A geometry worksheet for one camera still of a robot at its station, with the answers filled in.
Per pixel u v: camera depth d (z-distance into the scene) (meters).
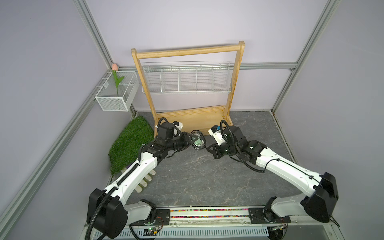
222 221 0.74
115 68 0.89
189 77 1.04
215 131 0.67
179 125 0.74
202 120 1.19
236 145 0.57
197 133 0.78
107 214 0.39
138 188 0.83
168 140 0.64
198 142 0.75
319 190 0.41
